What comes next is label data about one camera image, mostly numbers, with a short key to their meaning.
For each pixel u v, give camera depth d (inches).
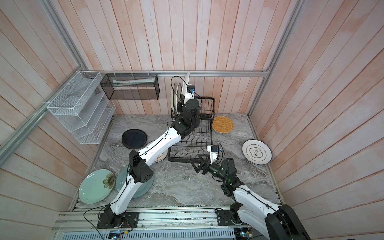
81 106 28.3
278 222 16.3
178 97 30.5
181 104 27.0
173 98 31.4
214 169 27.2
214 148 27.2
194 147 39.7
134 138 40.9
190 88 25.0
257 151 38.7
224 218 28.8
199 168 26.9
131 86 41.2
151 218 29.5
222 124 45.0
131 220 28.9
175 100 31.3
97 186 33.2
